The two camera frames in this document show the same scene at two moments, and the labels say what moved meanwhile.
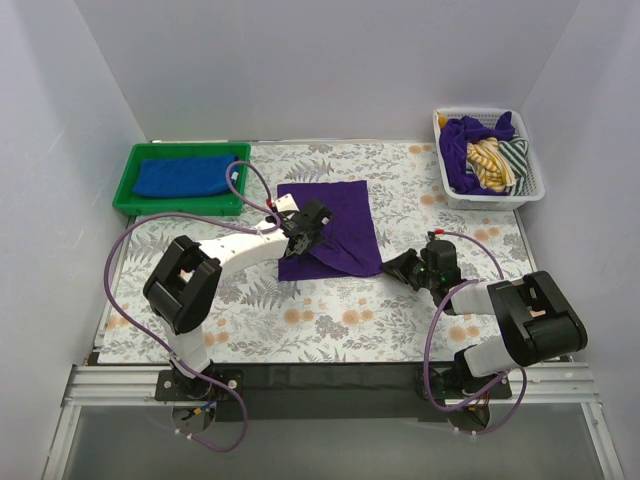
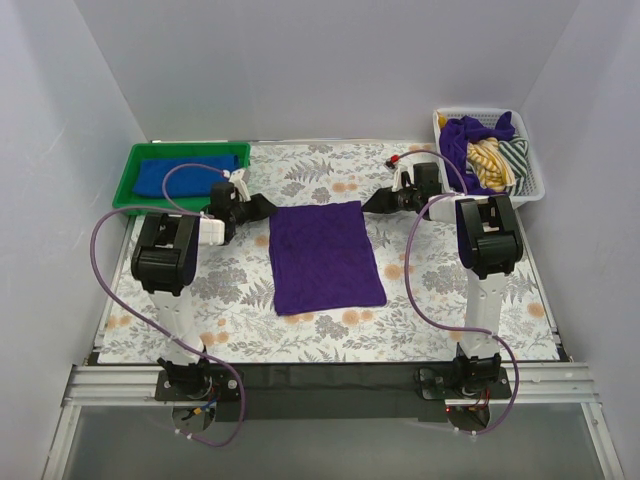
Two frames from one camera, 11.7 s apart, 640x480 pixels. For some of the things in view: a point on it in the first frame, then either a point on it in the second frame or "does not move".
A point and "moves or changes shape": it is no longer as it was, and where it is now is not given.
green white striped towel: [516, 150] does not move
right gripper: [414, 267] to [395, 198]
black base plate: [322, 393] does not move
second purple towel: [456, 135] does not move
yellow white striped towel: [490, 164] does not move
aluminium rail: [134, 386] does not move
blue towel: [190, 176] does not move
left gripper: [308, 228] to [249, 208]
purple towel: [349, 246] moves or changes shape
